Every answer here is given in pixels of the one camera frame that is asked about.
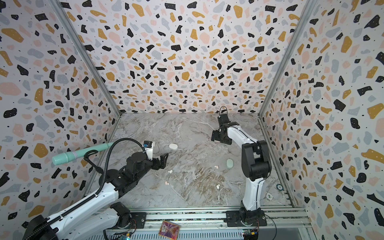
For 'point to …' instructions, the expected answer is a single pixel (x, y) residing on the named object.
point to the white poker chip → (269, 196)
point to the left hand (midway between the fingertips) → (162, 150)
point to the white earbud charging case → (173, 146)
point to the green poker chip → (279, 187)
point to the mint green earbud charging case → (230, 163)
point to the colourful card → (169, 230)
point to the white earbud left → (170, 171)
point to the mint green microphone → (73, 155)
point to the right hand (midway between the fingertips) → (218, 136)
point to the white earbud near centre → (218, 186)
